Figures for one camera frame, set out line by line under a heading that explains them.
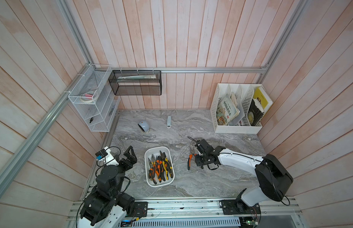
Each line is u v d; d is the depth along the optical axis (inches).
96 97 29.3
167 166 33.0
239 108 36.6
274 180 17.3
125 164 22.6
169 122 42.4
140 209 28.8
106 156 21.3
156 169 33.1
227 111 38.6
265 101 34.8
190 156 36.4
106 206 17.8
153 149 36.0
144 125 39.7
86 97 29.1
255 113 37.5
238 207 26.0
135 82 40.8
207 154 27.4
